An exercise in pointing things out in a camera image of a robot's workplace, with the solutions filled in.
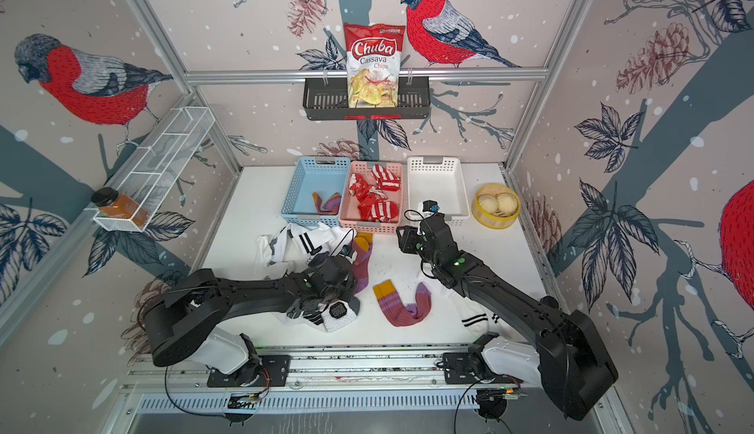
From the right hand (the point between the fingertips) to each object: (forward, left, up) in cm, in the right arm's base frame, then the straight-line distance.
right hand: (401, 228), depth 83 cm
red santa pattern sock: (+16, +8, -13) cm, 22 cm away
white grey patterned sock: (-21, +22, -15) cm, 34 cm away
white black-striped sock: (+3, +34, -14) cm, 36 cm away
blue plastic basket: (+22, +31, -11) cm, 40 cm away
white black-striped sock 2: (-20, -23, -16) cm, 34 cm away
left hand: (-10, +12, -14) cm, 21 cm away
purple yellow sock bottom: (-18, +1, -15) cm, 24 cm away
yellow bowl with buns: (+17, -34, -11) cm, 39 cm away
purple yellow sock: (+1, +13, -12) cm, 18 cm away
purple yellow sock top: (+16, +25, -13) cm, 33 cm away
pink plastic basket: (+9, +17, -11) cm, 22 cm away
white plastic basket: (+35, -16, -16) cm, 42 cm away
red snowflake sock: (+26, +15, -13) cm, 33 cm away
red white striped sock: (+29, +6, -10) cm, 31 cm away
